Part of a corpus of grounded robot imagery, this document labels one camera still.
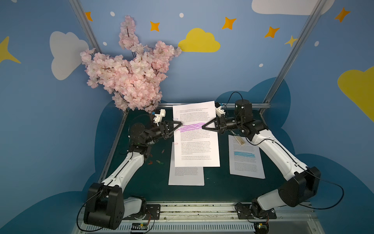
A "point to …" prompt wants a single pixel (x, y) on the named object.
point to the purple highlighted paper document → (195, 146)
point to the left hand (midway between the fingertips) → (182, 124)
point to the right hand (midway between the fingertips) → (205, 127)
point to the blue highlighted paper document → (245, 160)
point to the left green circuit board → (138, 226)
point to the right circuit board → (261, 227)
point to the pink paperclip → (163, 150)
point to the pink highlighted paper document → (188, 176)
